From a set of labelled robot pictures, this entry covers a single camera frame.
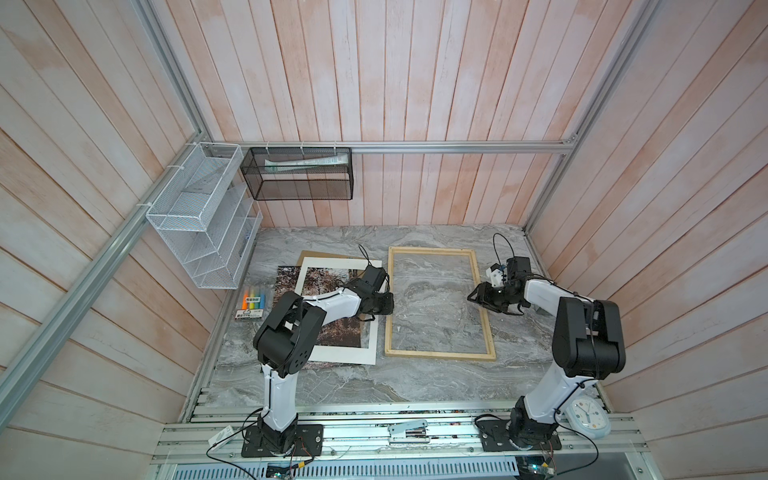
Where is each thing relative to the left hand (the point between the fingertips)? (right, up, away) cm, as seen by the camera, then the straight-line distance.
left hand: (392, 310), depth 96 cm
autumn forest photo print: (-27, +9, +8) cm, 29 cm away
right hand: (+28, +4, +1) cm, 28 cm away
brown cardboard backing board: (-27, +19, +18) cm, 38 cm away
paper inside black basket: (-35, +45, -6) cm, 58 cm away
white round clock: (+49, -23, -21) cm, 58 cm away
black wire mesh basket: (-33, +47, +8) cm, 58 cm away
